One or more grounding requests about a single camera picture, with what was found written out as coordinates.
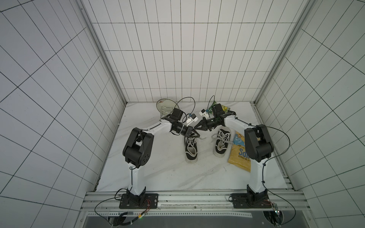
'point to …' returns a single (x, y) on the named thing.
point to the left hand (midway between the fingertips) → (196, 137)
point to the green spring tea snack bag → (225, 109)
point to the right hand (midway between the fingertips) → (190, 128)
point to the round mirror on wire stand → (166, 106)
